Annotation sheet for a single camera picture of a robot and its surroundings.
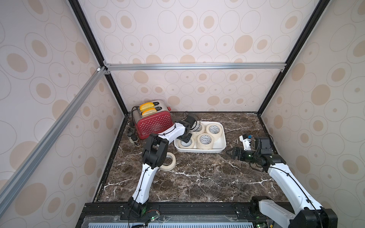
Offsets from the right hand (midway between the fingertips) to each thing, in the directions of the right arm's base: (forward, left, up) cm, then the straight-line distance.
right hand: (231, 153), depth 81 cm
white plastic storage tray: (+12, +4, -11) cm, 17 cm away
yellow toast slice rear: (+29, +54, +9) cm, 62 cm away
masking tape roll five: (+11, +31, -9) cm, 34 cm away
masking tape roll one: (+13, +19, +6) cm, 24 cm away
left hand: (+18, +27, -10) cm, 34 cm away
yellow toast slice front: (+24, +51, +9) cm, 57 cm away
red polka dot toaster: (+21, +50, +6) cm, 54 cm away
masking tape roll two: (+18, +8, -6) cm, 20 cm away
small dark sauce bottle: (+11, +61, -3) cm, 62 cm away
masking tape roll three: (-5, +36, -10) cm, 38 cm away
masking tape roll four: (+15, +14, -11) cm, 23 cm away
